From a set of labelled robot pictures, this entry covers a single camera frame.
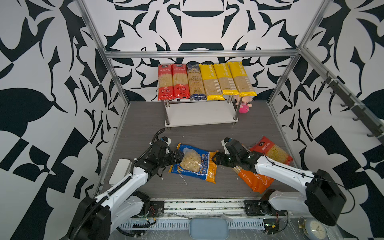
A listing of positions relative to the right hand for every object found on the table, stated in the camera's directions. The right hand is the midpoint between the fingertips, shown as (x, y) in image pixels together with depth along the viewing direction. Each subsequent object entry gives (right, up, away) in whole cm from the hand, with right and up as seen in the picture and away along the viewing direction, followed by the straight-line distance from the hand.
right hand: (215, 159), depth 83 cm
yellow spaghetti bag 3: (+14, +38, -6) cm, 41 cm away
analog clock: (+39, -25, -17) cm, 50 cm away
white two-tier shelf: (-15, +25, +22) cm, 37 cm away
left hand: (-19, +3, 0) cm, 20 cm away
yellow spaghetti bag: (-2, +40, -5) cm, 40 cm away
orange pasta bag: (+22, -12, -3) cm, 25 cm away
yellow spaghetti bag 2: (+5, +43, -1) cm, 43 cm away
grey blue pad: (-5, -27, -16) cm, 31 cm away
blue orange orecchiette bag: (-11, -2, +2) cm, 11 cm away
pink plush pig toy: (+26, +32, +27) cm, 49 cm away
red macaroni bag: (+34, +3, +8) cm, 35 cm away
